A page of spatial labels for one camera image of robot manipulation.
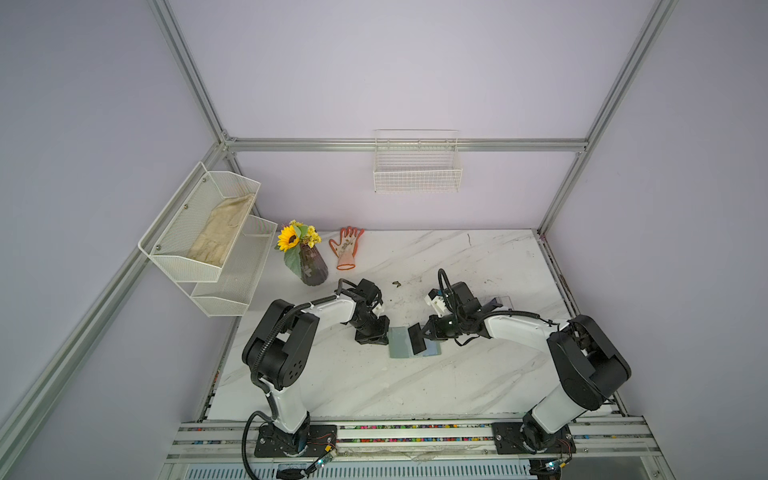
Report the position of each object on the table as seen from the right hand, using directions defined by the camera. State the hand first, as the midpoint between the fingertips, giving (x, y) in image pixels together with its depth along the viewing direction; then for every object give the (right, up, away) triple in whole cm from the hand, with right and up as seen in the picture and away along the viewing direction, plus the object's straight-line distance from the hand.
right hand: (416, 337), depth 87 cm
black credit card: (0, -1, +2) cm, 3 cm away
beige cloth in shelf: (-54, +28, -10) cm, 62 cm away
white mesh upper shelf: (-60, +30, -9) cm, 68 cm away
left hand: (-9, -3, +3) cm, 10 cm away
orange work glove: (-24, +28, +24) cm, 44 cm away
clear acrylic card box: (+29, +10, +6) cm, 31 cm away
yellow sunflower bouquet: (-37, +29, -1) cm, 47 cm away
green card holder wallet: (-5, -3, +4) cm, 7 cm away
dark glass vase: (-34, +20, +11) cm, 41 cm away
